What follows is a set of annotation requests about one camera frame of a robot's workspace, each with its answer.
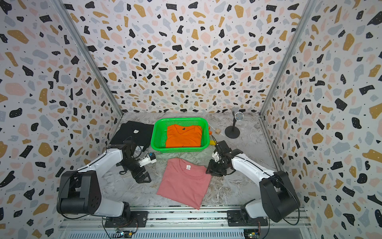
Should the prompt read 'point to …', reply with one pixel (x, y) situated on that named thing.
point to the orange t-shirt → (179, 136)
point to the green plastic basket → (159, 130)
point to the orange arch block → (210, 132)
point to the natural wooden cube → (218, 131)
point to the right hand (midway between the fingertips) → (208, 172)
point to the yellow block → (212, 143)
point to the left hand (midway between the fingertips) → (147, 173)
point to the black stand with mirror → (233, 132)
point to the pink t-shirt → (185, 181)
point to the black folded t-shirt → (141, 133)
